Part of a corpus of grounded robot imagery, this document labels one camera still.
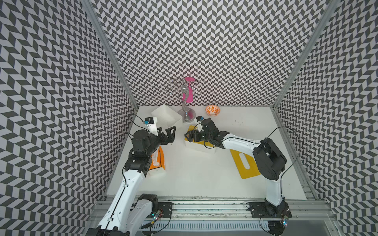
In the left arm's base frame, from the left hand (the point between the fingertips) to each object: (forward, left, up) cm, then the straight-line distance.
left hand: (168, 128), depth 75 cm
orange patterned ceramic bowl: (+35, -27, -23) cm, 50 cm away
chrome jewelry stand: (+31, -5, +3) cm, 32 cm away
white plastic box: (-1, -17, -19) cm, 25 cm away
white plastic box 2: (+29, +9, -25) cm, 39 cm away
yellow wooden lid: (-12, -41, -24) cm, 49 cm away
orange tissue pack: (-10, +7, -15) cm, 20 cm away
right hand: (+6, -11, -15) cm, 20 cm away
